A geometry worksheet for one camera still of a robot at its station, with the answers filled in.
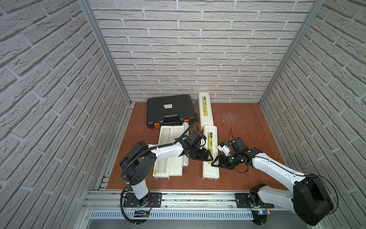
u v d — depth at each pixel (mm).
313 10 700
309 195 411
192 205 725
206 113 1027
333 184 629
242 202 730
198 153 743
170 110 1066
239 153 651
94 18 744
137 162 462
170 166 792
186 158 838
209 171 760
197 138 699
